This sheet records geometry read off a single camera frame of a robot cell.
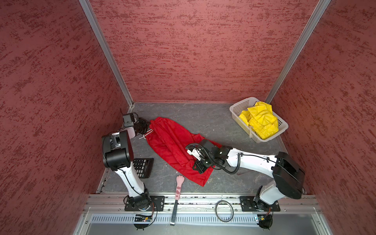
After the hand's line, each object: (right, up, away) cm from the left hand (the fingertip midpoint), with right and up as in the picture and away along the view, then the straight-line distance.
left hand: (151, 122), depth 100 cm
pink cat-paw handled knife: (+22, -32, -19) cm, 43 cm away
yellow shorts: (+76, +2, -3) cm, 76 cm away
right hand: (+30, -27, -22) cm, 45 cm away
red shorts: (+15, -12, -11) cm, 22 cm away
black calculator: (-1, -26, -15) cm, 30 cm away
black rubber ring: (+41, -44, -29) cm, 66 cm away
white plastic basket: (+62, +9, +9) cm, 63 cm away
